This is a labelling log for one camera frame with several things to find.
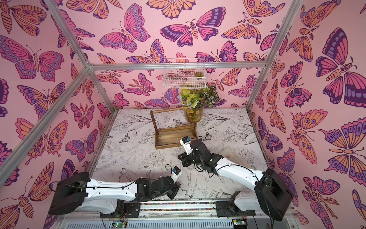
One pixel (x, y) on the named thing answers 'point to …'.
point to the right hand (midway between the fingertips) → (179, 155)
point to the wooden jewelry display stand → (168, 138)
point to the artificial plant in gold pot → (194, 100)
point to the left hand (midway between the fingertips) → (182, 186)
